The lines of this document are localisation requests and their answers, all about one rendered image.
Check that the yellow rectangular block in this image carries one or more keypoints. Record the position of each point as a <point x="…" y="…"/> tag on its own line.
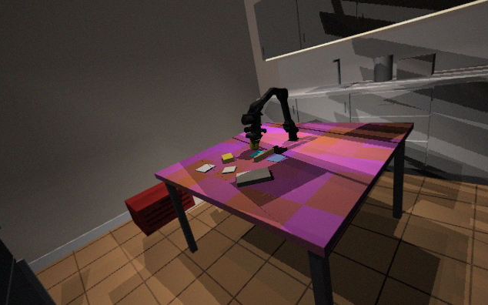
<point x="227" y="158"/>

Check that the tan flat bar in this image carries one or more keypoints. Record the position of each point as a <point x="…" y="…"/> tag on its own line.
<point x="265" y="154"/>

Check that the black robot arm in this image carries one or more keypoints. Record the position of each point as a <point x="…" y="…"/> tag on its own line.
<point x="254" y="114"/>

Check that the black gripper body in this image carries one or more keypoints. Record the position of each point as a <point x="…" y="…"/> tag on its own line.
<point x="256" y="130"/>

